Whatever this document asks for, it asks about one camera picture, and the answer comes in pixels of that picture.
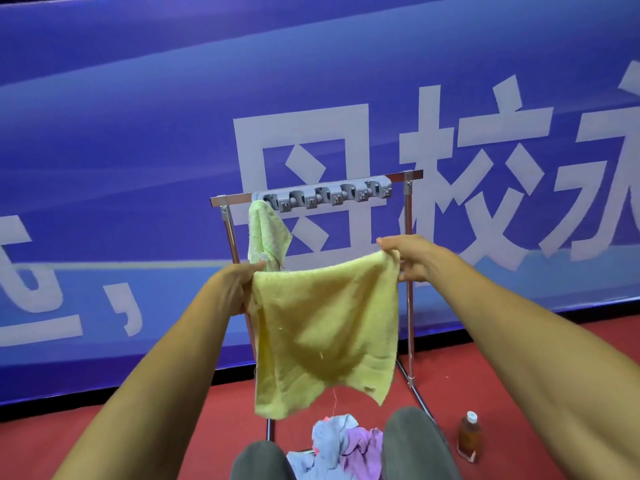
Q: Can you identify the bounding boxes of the person's right hand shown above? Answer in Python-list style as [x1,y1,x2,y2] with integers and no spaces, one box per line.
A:
[375,234,441,285]

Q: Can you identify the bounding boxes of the person's left hand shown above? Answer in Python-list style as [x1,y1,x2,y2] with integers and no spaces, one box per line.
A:
[209,261,266,321]

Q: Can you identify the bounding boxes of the light green towel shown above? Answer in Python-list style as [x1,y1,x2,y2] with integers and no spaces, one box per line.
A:
[247,199,293,272]

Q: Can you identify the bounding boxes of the chrome metal rack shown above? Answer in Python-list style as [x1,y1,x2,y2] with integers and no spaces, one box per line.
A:
[209,169,446,453]

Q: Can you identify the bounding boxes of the yellow towel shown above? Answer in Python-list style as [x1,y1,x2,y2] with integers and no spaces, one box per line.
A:
[248,249,402,421]

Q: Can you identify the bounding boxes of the light blue towel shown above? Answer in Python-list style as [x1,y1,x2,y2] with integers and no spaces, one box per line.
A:
[285,413,360,480]

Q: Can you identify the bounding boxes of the purple towel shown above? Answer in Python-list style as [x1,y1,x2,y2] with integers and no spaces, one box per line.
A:
[339,427,385,480]

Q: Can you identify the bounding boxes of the person's right forearm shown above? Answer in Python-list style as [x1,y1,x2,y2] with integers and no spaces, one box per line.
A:
[425,244,640,480]

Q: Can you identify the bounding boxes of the person's left forearm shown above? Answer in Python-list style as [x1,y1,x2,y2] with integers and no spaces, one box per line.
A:
[52,289,241,480]

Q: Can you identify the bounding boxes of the bottle of amber liquid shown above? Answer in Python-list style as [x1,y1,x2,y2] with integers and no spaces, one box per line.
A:
[456,411,483,464]

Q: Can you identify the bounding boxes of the grey trousers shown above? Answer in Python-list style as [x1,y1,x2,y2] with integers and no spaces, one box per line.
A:
[229,406,459,480]

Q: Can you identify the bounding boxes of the blue printed banner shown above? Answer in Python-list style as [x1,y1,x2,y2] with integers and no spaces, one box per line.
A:
[0,0,640,408]

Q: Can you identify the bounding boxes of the grey plastic hook rail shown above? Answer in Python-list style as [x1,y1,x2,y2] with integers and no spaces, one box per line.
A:
[249,175,393,214]

